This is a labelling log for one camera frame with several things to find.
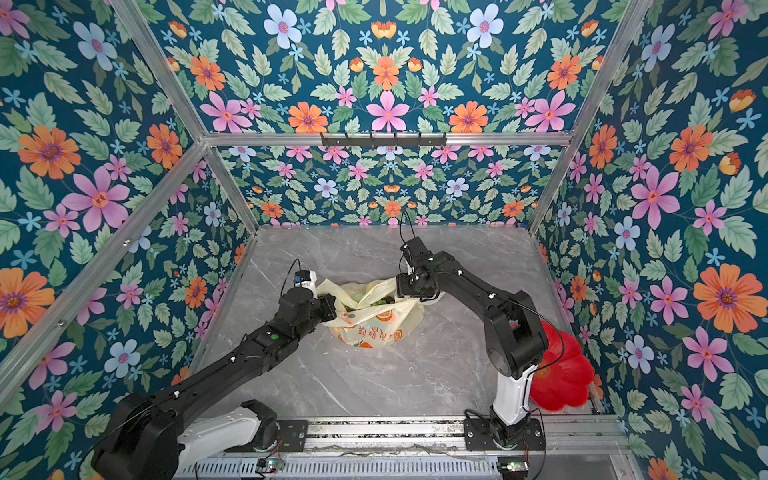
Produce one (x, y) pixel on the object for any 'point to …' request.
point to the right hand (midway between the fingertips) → (412, 285)
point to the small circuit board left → (270, 465)
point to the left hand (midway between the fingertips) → (340, 294)
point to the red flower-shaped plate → (563, 379)
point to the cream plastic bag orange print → (370, 314)
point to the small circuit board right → (513, 467)
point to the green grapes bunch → (385, 300)
